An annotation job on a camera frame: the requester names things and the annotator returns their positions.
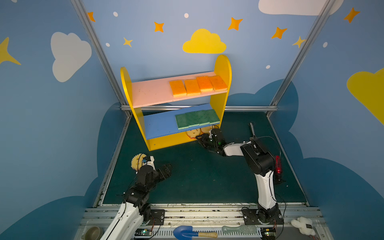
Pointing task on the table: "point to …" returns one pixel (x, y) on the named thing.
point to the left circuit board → (143, 233)
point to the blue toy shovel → (186, 232)
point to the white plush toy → (304, 224)
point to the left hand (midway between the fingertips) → (166, 166)
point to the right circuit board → (268, 233)
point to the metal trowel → (251, 126)
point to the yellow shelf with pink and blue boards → (160, 129)
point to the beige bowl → (93, 233)
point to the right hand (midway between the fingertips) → (197, 136)
